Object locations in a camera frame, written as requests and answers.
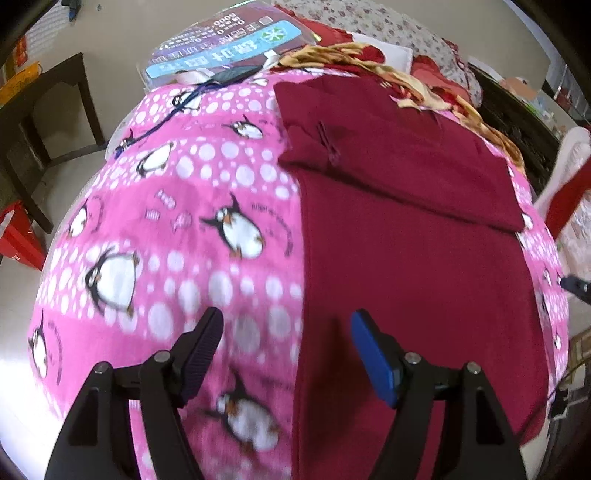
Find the maroon fleece garment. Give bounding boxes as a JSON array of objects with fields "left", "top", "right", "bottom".
[{"left": 274, "top": 75, "right": 549, "bottom": 479}]

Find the red box on floor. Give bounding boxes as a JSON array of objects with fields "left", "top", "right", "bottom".
[{"left": 0, "top": 201, "right": 46, "bottom": 271}]

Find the white upholstered chair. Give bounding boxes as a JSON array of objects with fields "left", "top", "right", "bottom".
[{"left": 534, "top": 127, "right": 590, "bottom": 221}]

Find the pink penguin print blanket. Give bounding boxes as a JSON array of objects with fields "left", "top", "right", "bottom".
[{"left": 28, "top": 70, "right": 568, "bottom": 479}]

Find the red cloth on chair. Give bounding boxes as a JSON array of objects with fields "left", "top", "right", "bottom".
[{"left": 545, "top": 158, "right": 591, "bottom": 240}]

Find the dark wooden side table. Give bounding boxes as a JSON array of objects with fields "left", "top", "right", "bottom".
[{"left": 0, "top": 51, "right": 107, "bottom": 234}]

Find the dark carved headboard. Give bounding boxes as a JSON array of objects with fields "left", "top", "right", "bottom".
[{"left": 469, "top": 65, "right": 560, "bottom": 195}]

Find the yellow red patterned blanket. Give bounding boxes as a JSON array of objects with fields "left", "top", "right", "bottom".
[{"left": 273, "top": 42, "right": 525, "bottom": 172}]

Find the yellow box on table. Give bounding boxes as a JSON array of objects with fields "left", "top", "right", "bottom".
[{"left": 0, "top": 62, "right": 42, "bottom": 106}]

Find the red heart cushion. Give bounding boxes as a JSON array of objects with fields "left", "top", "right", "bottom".
[{"left": 411, "top": 55, "right": 471, "bottom": 102}]

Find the purple plastic shopping bag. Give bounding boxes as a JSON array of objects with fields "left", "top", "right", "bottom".
[{"left": 138, "top": 1, "right": 320, "bottom": 89}]

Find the floral grey pillow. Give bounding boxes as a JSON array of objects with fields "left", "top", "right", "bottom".
[{"left": 277, "top": 0, "right": 483, "bottom": 107}]

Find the blue lanyard cord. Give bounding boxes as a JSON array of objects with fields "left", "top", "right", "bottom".
[{"left": 114, "top": 79, "right": 223, "bottom": 160}]

